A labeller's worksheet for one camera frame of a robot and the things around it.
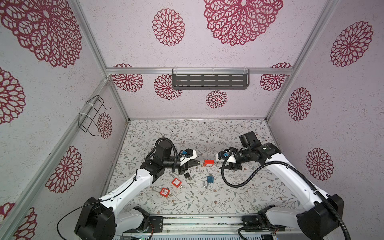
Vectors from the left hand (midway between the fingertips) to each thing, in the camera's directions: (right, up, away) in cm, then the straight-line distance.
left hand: (197, 163), depth 74 cm
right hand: (+12, +3, +2) cm, 13 cm away
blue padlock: (+9, -12, +16) cm, 22 cm away
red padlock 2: (-11, -14, +12) cm, 21 cm away
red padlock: (+5, +1, -3) cm, 6 cm away
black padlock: (-5, -10, +16) cm, 20 cm away
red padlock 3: (-18, -18, +9) cm, 27 cm away
